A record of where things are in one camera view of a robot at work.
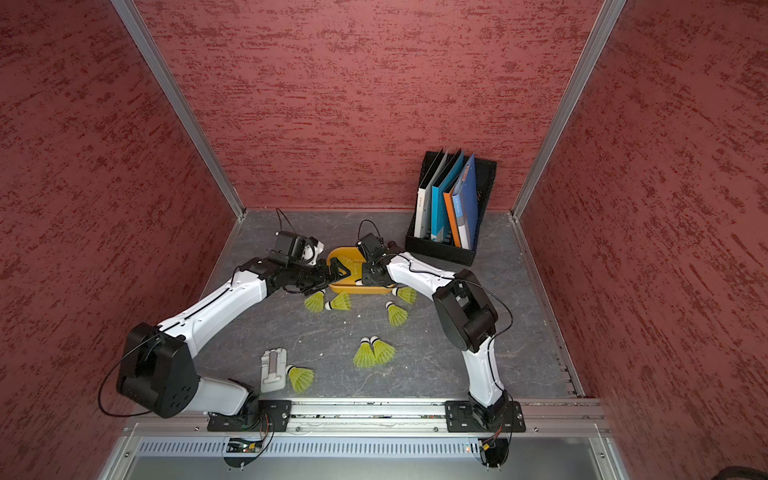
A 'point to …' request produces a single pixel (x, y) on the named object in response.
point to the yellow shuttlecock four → (341, 301)
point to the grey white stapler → (273, 370)
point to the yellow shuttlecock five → (405, 292)
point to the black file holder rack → (442, 249)
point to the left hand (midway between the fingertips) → (338, 283)
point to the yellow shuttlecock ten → (300, 377)
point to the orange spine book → (451, 210)
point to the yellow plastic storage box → (354, 260)
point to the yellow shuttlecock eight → (396, 315)
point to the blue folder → (466, 203)
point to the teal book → (437, 197)
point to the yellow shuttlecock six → (316, 301)
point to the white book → (423, 200)
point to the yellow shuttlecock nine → (364, 357)
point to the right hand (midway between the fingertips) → (374, 280)
